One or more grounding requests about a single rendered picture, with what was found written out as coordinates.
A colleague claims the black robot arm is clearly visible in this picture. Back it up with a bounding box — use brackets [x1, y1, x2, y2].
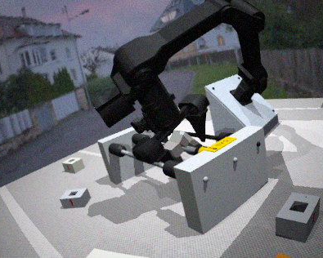
[92, 0, 268, 128]

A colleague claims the orange block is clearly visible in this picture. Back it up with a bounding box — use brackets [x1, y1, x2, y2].
[276, 253, 291, 258]

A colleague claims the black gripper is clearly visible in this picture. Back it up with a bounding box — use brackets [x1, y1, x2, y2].
[132, 90, 210, 165]

